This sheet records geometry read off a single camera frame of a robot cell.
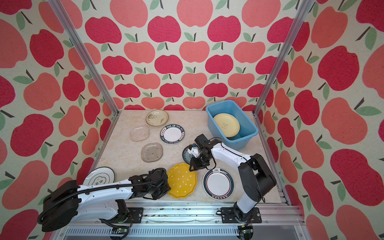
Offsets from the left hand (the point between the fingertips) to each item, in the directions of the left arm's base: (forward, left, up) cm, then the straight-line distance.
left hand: (175, 191), depth 80 cm
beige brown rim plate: (+56, +18, -1) cm, 59 cm away
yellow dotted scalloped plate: (+5, -4, +1) cm, 6 cm away
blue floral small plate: (+23, -6, -1) cm, 24 cm away
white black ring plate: (+10, +46, -1) cm, 47 cm away
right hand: (+11, -11, +4) cm, 16 cm away
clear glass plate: (+41, +29, -2) cm, 50 cm away
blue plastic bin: (+33, -45, +11) cm, 57 cm away
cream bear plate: (+43, -36, +5) cm, 56 cm away
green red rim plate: (+4, -24, -2) cm, 25 cm away
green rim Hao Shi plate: (+41, +5, -2) cm, 41 cm away
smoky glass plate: (+25, +18, -2) cm, 31 cm away
